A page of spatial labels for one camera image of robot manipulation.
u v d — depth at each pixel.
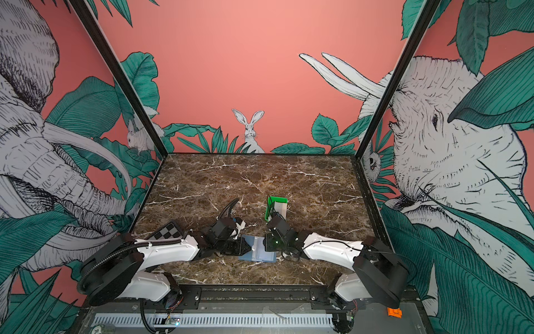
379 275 0.43
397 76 0.86
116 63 0.84
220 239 0.68
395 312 0.70
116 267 0.43
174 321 0.70
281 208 0.95
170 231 0.88
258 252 0.85
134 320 0.70
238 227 0.73
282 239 0.64
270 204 0.98
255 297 0.76
